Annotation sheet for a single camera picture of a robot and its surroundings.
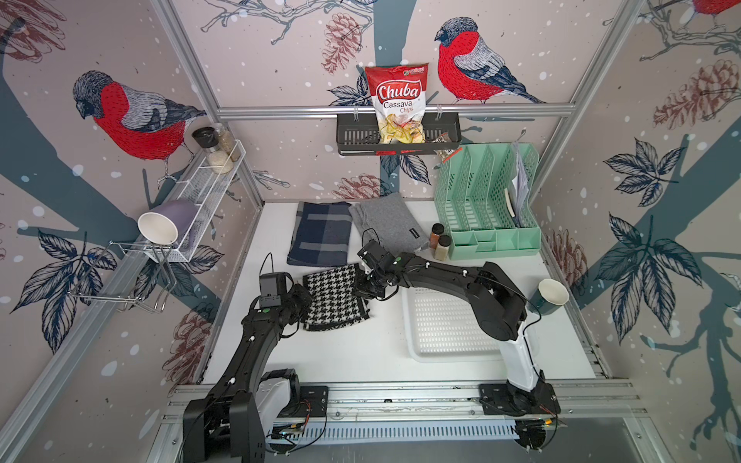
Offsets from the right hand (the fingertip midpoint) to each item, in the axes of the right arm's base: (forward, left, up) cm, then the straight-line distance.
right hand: (349, 293), depth 87 cm
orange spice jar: (+25, -29, +2) cm, 38 cm away
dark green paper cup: (+2, -62, -1) cm, 62 cm away
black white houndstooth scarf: (-2, +4, +1) cm, 5 cm away
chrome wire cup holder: (-12, +41, +30) cm, 53 cm away
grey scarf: (+33, -12, -3) cm, 35 cm away
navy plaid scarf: (+27, +14, -5) cm, 31 cm away
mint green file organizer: (+42, -49, +1) cm, 65 cm away
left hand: (+1, +10, +2) cm, 10 cm away
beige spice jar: (+18, -31, 0) cm, 35 cm away
